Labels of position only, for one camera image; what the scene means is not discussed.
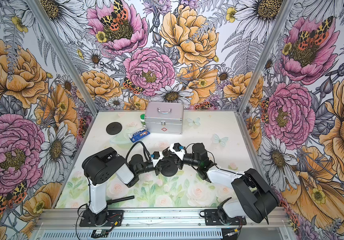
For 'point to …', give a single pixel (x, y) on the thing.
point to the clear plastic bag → (122, 138)
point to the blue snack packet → (139, 134)
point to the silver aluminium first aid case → (164, 117)
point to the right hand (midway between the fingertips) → (167, 157)
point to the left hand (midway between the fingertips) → (170, 162)
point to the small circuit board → (99, 233)
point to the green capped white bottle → (142, 117)
